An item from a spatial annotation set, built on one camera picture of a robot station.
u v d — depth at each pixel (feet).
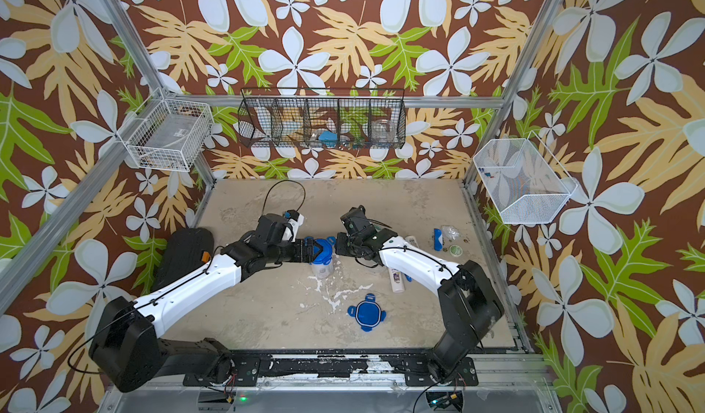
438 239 3.32
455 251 3.21
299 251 2.36
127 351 1.33
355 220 2.17
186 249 2.98
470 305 1.47
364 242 2.16
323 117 3.21
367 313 2.76
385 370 2.46
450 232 3.26
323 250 2.63
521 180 2.75
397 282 2.90
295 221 2.45
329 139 3.08
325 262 2.63
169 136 2.82
